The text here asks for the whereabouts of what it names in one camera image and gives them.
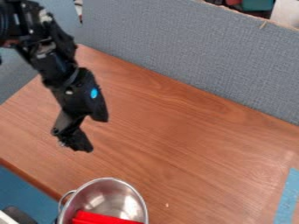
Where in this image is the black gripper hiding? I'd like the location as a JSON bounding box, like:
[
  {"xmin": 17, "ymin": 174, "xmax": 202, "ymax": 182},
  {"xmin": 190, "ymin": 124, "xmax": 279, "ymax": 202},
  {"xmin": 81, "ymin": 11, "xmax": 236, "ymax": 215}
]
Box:
[{"xmin": 50, "ymin": 68, "xmax": 108, "ymax": 153}]

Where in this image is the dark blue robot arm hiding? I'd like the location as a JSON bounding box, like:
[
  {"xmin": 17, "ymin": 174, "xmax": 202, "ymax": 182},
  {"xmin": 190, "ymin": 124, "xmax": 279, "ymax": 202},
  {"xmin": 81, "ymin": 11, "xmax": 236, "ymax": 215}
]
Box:
[{"xmin": 0, "ymin": 0, "xmax": 108, "ymax": 152}]

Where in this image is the metal pot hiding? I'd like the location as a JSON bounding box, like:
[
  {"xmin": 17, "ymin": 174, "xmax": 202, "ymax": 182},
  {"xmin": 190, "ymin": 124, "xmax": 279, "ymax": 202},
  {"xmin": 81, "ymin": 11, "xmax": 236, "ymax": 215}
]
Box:
[{"xmin": 56, "ymin": 178, "xmax": 149, "ymax": 224}]

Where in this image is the red object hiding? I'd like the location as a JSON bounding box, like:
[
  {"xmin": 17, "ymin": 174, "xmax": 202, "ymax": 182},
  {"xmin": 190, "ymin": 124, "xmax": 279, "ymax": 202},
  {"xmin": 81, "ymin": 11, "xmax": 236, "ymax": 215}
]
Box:
[{"xmin": 70, "ymin": 210, "xmax": 144, "ymax": 224}]

